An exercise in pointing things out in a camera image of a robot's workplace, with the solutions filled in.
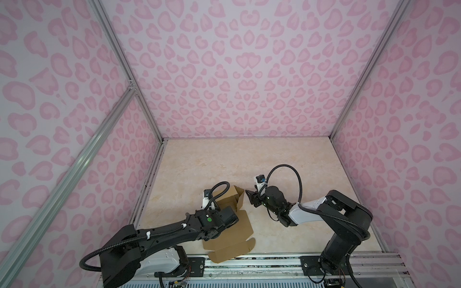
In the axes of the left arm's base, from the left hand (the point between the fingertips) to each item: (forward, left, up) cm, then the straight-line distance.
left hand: (209, 206), depth 82 cm
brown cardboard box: (-13, -11, -7) cm, 19 cm away
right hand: (+10, -20, -2) cm, 22 cm away
